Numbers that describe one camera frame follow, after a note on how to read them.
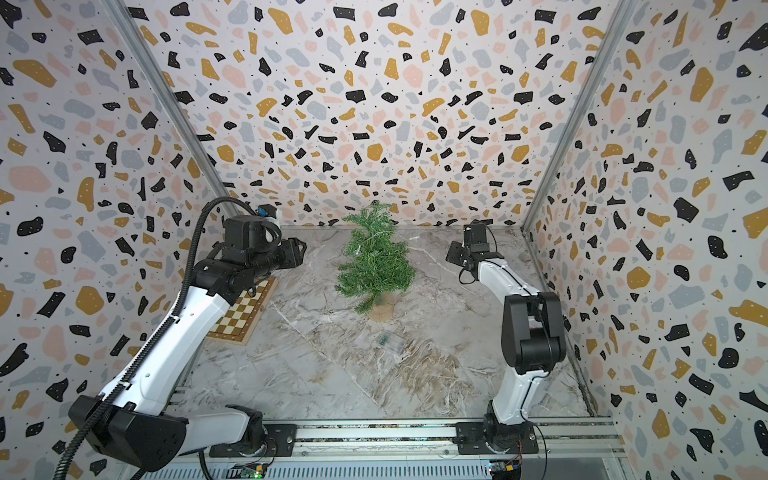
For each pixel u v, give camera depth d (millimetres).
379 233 695
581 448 766
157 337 423
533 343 496
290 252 661
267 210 641
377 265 768
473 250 762
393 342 908
